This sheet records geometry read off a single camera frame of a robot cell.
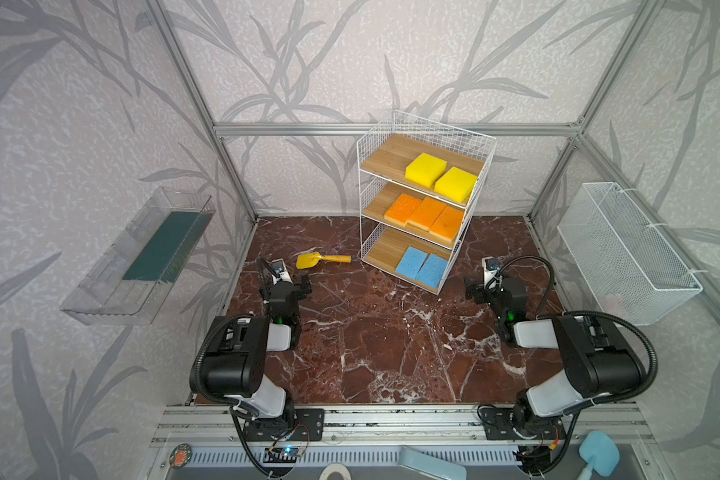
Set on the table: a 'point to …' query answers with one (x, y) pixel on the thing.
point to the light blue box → (434, 466)
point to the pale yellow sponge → (402, 209)
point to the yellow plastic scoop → (309, 260)
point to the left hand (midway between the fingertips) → (290, 263)
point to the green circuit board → (280, 454)
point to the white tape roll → (335, 467)
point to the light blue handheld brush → (599, 453)
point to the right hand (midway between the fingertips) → (481, 264)
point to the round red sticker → (180, 455)
